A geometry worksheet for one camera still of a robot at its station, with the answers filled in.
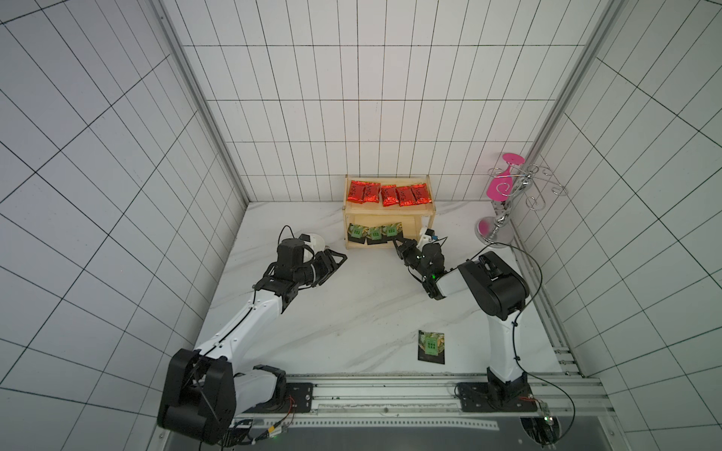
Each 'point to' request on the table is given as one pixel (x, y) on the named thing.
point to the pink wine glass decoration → (500, 187)
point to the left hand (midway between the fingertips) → (340, 265)
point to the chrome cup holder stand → (494, 231)
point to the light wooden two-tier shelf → (378, 209)
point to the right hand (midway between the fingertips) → (382, 237)
